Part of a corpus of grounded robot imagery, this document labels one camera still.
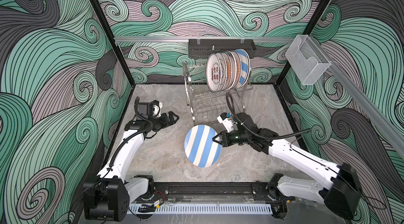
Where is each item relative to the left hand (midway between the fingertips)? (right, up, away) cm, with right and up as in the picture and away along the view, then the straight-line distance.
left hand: (172, 118), depth 81 cm
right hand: (+21, -9, -8) cm, 24 cm away
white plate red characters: (+22, +24, -1) cm, 33 cm away
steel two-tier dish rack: (+19, +5, +20) cm, 28 cm away
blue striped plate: (+14, -14, -5) cm, 21 cm away
